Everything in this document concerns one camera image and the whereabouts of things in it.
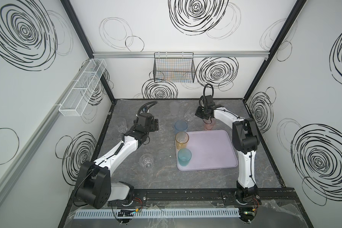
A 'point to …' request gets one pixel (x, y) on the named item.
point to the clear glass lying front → (146, 161)
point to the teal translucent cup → (184, 156)
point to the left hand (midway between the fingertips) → (149, 120)
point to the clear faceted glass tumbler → (190, 113)
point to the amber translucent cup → (181, 140)
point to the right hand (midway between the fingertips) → (195, 112)
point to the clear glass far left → (121, 124)
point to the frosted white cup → (174, 106)
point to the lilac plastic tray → (211, 149)
